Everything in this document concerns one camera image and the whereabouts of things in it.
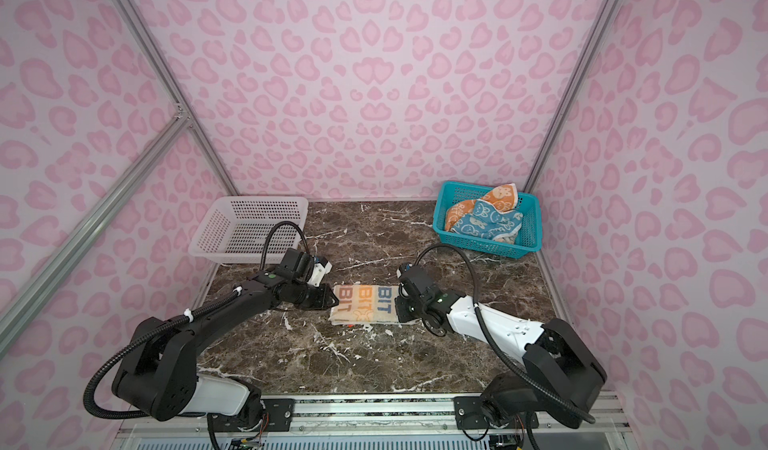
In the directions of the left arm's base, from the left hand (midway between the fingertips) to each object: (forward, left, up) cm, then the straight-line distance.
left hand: (337, 298), depth 85 cm
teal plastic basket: (+26, -66, -10) cm, 72 cm away
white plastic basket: (+32, +42, -6) cm, 54 cm away
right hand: (-2, -18, 0) cm, 18 cm away
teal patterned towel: (+32, -52, -5) cm, 61 cm away
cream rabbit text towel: (+1, -7, -6) cm, 9 cm away
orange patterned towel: (+36, -56, +2) cm, 67 cm away
